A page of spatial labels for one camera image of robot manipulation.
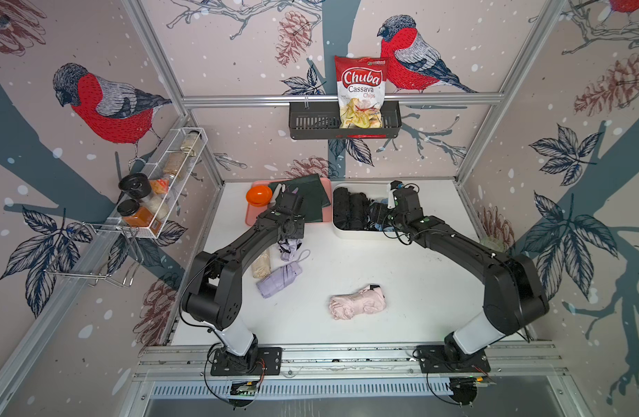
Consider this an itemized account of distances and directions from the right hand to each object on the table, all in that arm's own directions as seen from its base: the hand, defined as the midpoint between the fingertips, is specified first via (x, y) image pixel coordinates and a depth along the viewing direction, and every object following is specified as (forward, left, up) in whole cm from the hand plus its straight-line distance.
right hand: (373, 207), depth 90 cm
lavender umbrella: (-15, +29, -4) cm, 33 cm away
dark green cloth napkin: (+23, +25, -16) cm, 38 cm away
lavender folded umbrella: (-22, +33, -12) cm, 41 cm away
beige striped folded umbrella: (-18, +40, -13) cm, 45 cm away
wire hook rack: (-31, +67, +20) cm, 77 cm away
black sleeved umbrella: (+5, +11, -7) cm, 14 cm away
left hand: (-4, +27, -4) cm, 28 cm away
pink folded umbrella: (-29, +2, -11) cm, 31 cm away
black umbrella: (+4, +5, -7) cm, 9 cm away
